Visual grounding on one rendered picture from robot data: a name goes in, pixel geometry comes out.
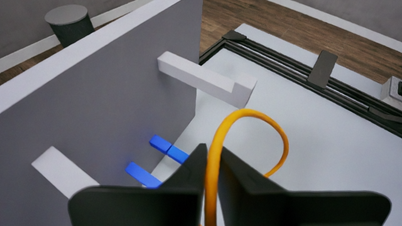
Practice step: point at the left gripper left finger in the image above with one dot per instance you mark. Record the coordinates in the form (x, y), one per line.
(177, 201)

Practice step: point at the yellow patch cord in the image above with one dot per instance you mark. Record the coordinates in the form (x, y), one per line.
(212, 170)

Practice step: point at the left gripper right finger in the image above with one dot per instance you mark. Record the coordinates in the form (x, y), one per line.
(248, 198)

